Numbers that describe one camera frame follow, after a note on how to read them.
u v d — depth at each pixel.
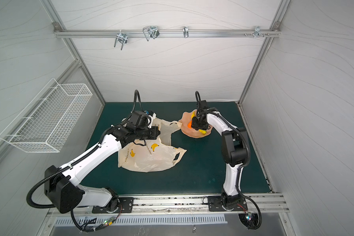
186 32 0.78
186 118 1.07
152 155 0.78
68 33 0.80
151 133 0.69
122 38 0.79
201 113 0.72
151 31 0.77
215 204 0.73
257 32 0.77
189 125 1.02
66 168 0.41
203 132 0.97
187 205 0.75
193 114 1.05
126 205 0.74
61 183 0.39
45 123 0.68
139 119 0.60
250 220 0.72
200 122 0.82
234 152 0.52
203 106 0.78
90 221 0.72
